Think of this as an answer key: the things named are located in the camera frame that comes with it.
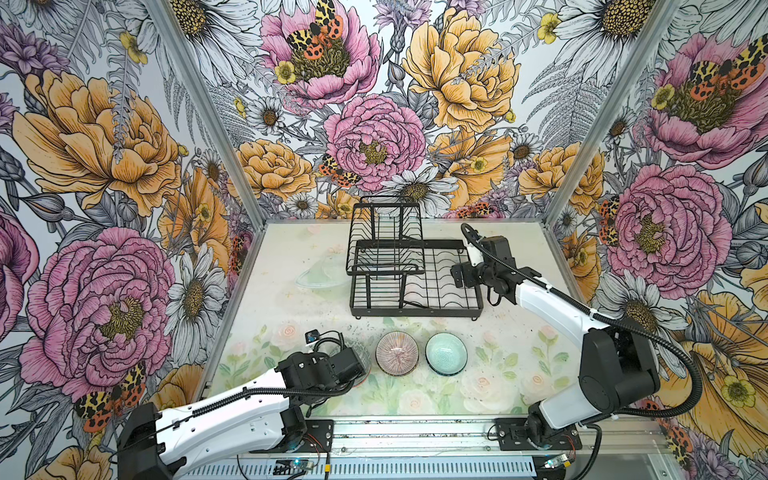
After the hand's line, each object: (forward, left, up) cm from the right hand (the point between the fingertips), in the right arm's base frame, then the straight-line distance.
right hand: (467, 274), depth 91 cm
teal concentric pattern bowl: (-20, +8, -10) cm, 24 cm away
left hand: (-28, +39, -7) cm, 49 cm away
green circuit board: (-44, +47, -13) cm, 66 cm away
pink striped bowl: (-20, +22, -10) cm, 31 cm away
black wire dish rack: (-5, +22, +8) cm, 24 cm away
